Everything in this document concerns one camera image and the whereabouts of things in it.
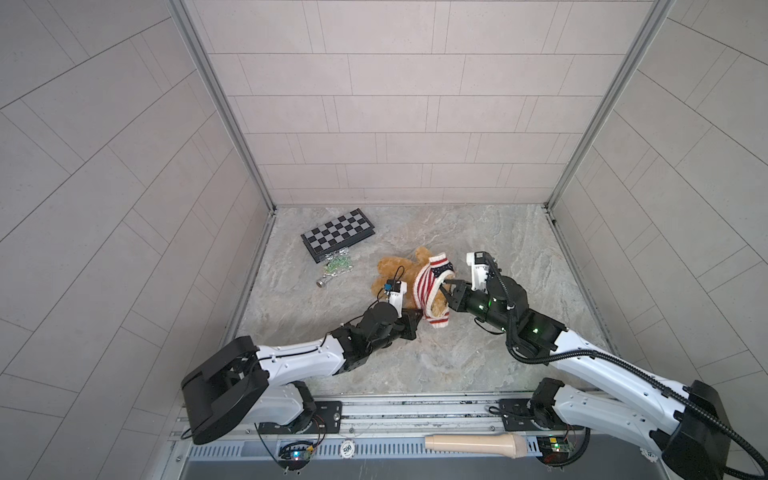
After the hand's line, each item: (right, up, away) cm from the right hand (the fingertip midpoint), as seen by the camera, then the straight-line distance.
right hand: (434, 288), depth 71 cm
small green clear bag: (-29, +3, +28) cm, 40 cm away
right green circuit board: (+27, -36, -3) cm, 46 cm away
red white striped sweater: (-2, +1, +1) cm, 2 cm away
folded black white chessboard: (-30, +13, +33) cm, 46 cm away
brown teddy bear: (-9, +3, +15) cm, 18 cm away
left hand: (0, -8, +6) cm, 10 cm away
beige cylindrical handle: (+16, -33, -7) cm, 37 cm away
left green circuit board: (-31, -35, -7) cm, 47 cm away
